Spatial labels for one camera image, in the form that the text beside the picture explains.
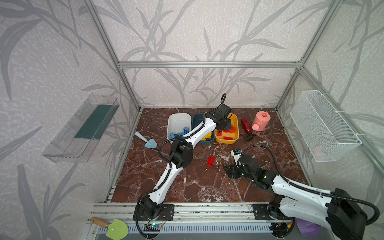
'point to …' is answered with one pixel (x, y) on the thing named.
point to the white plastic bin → (176, 123)
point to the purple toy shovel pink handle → (307, 228)
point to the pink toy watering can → (261, 120)
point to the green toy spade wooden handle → (117, 229)
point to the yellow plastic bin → (231, 136)
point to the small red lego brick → (232, 129)
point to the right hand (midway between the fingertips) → (228, 161)
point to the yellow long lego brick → (208, 135)
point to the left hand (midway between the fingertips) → (230, 121)
